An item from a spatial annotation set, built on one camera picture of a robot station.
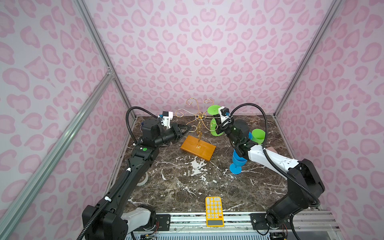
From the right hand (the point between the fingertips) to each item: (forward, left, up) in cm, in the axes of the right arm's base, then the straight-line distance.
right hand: (216, 112), depth 79 cm
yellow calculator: (-42, +1, -29) cm, 50 cm away
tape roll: (-28, +41, -29) cm, 58 cm away
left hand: (-13, +12, +5) cm, 19 cm away
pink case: (-4, -38, -29) cm, 49 cm away
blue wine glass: (-21, -11, -15) cm, 28 cm away
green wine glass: (-1, +2, +3) cm, 3 cm away
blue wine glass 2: (-4, -20, -15) cm, 25 cm away
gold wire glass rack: (-4, +8, +1) cm, 9 cm away
